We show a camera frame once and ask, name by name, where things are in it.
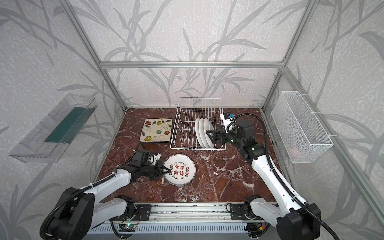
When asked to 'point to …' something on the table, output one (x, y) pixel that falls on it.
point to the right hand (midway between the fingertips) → (214, 125)
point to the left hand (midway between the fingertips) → (172, 166)
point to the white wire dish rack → (184, 135)
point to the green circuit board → (127, 227)
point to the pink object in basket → (293, 152)
